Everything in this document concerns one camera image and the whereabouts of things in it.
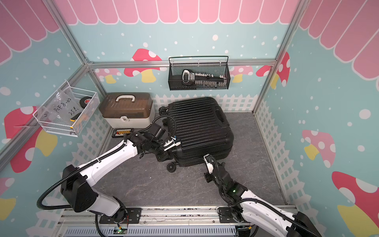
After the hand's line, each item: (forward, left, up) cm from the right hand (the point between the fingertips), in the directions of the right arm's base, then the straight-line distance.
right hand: (205, 163), depth 82 cm
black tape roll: (+25, +65, +26) cm, 75 cm away
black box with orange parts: (+28, +60, -7) cm, 66 cm away
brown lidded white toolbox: (+46, +58, -1) cm, 73 cm away
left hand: (+3, +21, +6) cm, 22 cm away
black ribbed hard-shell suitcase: (+17, +4, +12) cm, 21 cm away
